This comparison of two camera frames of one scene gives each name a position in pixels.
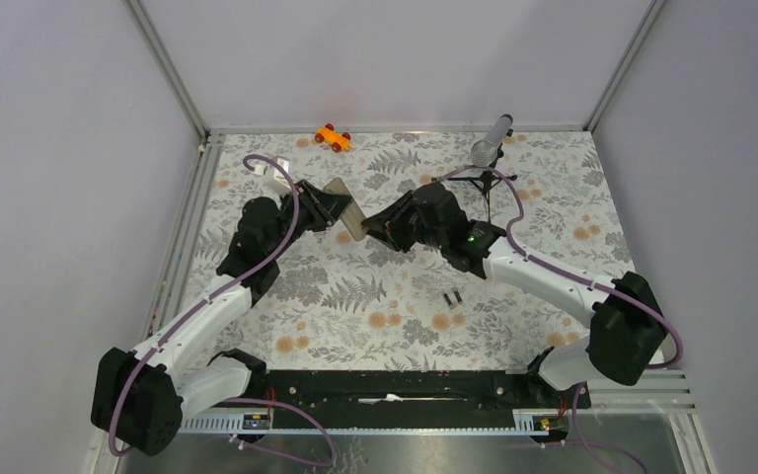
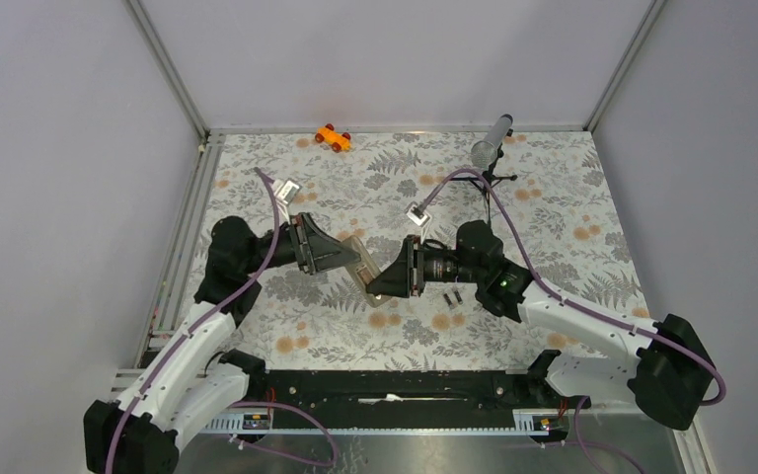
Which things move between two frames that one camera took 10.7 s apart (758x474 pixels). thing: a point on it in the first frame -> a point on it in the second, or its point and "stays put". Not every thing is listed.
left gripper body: [311, 216] -> [302, 250]
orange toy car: [338, 141] stays put
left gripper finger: [334, 204] -> [326, 252]
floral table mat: [365, 305] stays put
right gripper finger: [375, 225] -> [398, 280]
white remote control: [352, 216] -> [363, 271]
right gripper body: [407, 228] -> [432, 265]
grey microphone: [484, 153] stays put
